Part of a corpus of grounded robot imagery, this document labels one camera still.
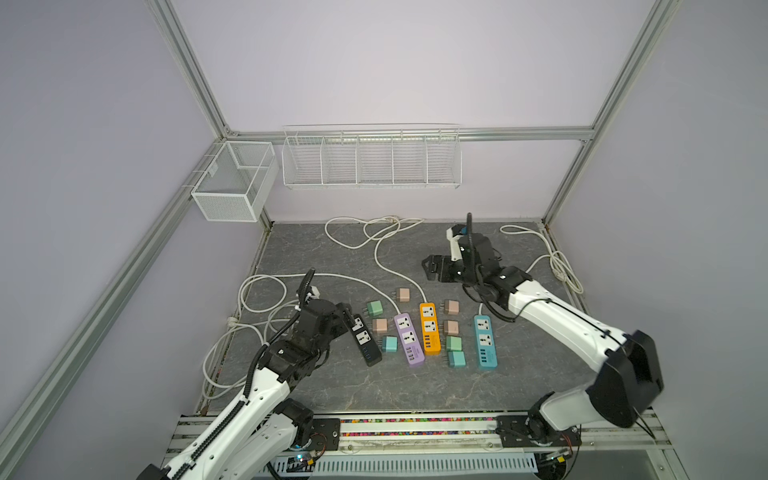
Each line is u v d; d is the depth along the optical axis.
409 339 0.87
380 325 0.92
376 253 1.09
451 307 0.94
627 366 0.42
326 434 0.74
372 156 0.99
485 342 0.87
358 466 0.71
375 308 0.94
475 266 0.61
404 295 0.96
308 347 0.57
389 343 0.87
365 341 0.87
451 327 0.89
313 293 0.71
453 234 0.74
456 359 0.84
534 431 0.66
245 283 1.04
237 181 1.04
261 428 0.59
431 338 0.87
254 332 0.90
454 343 0.87
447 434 0.75
